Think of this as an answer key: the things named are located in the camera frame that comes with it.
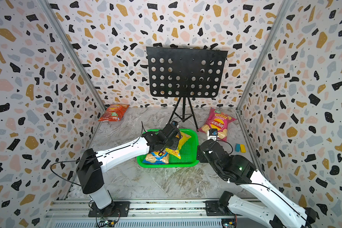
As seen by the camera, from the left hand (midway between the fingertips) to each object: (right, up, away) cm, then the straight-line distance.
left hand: (178, 140), depth 82 cm
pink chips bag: (+29, +12, +20) cm, 37 cm away
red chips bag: (-50, +18, +27) cm, 59 cm away
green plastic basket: (+8, -13, +11) cm, 19 cm away
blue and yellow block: (+43, -7, +16) cm, 46 cm away
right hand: (+12, -2, -14) cm, 19 cm away
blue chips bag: (-12, -11, +3) cm, 16 cm away
